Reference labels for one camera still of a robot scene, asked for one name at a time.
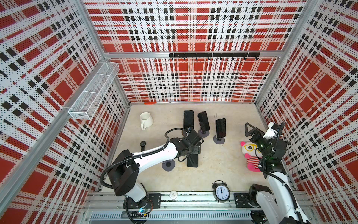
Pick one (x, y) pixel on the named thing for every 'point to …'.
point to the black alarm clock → (221, 191)
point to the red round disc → (152, 102)
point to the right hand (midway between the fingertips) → (251, 125)
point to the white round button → (173, 194)
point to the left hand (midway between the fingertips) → (196, 147)
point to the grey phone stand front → (168, 165)
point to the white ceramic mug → (146, 120)
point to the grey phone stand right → (219, 141)
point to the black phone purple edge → (203, 122)
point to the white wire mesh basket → (86, 106)
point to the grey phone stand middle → (204, 134)
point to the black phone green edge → (189, 119)
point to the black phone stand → (221, 128)
